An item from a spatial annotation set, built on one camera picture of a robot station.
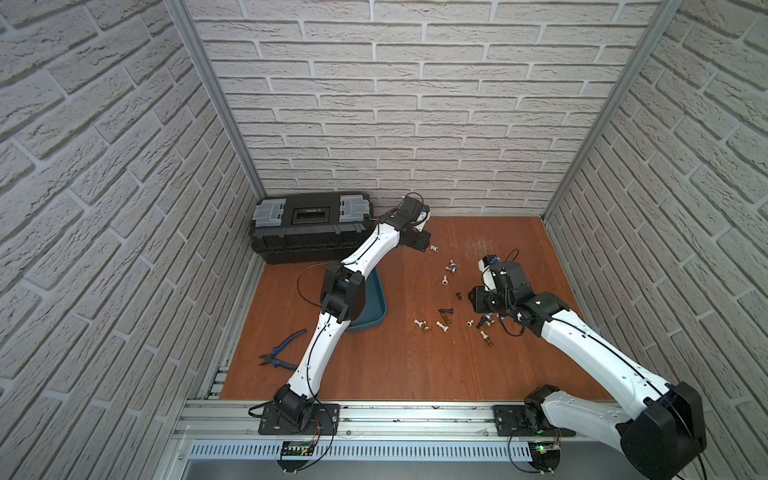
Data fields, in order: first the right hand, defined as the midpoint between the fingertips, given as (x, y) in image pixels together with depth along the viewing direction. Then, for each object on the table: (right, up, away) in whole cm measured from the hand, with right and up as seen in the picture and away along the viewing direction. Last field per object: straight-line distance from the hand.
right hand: (477, 293), depth 82 cm
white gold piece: (-15, -11, +7) cm, 20 cm away
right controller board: (+13, -36, -13) cm, 41 cm away
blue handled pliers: (-59, -18, +1) cm, 62 cm away
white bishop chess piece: (-6, +1, +17) cm, 19 cm away
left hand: (-11, +16, +18) cm, 27 cm away
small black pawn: (-2, -3, +14) cm, 15 cm away
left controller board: (-48, -37, -10) cm, 62 cm away
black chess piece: (-8, -8, +10) cm, 15 cm away
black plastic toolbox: (-51, +19, +11) cm, 56 cm away
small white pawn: (0, -10, +7) cm, 13 cm away
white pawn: (-8, +12, +27) cm, 31 cm away
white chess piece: (-8, -12, +7) cm, 16 cm away
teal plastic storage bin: (-30, -6, +9) cm, 32 cm away
